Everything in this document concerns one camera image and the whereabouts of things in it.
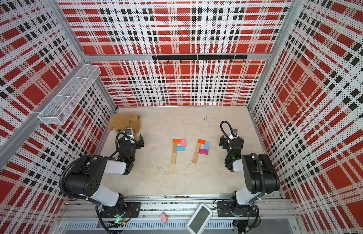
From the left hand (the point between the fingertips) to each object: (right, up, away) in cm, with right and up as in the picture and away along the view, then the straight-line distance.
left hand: (135, 134), depth 93 cm
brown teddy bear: (-9, +8, 0) cm, 12 cm away
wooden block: (+25, -9, +5) cm, 27 cm away
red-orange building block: (+44, -5, +7) cm, 45 cm away
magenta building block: (+45, -12, +3) cm, 47 cm away
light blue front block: (+29, -10, +4) cm, 31 cm away
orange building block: (+27, -5, +8) cm, 28 cm away
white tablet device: (+40, -38, -26) cm, 61 cm away
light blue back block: (+48, -8, +5) cm, 48 cm away
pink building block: (+31, -6, +6) cm, 32 cm away
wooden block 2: (+25, -15, 0) cm, 30 cm away
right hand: (+64, -1, +1) cm, 64 cm away
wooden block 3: (+41, -10, +3) cm, 42 cm away
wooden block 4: (+39, -15, 0) cm, 42 cm away
